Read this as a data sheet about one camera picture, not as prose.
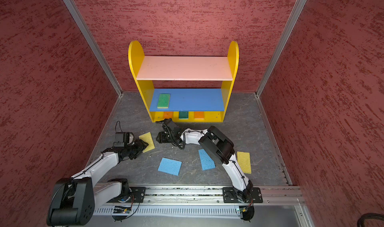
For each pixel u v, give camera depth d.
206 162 0.84
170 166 0.83
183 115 1.03
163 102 0.95
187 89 1.22
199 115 1.07
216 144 0.57
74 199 0.41
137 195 0.74
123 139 0.70
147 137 0.95
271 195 0.76
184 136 0.64
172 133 0.75
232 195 0.74
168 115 1.03
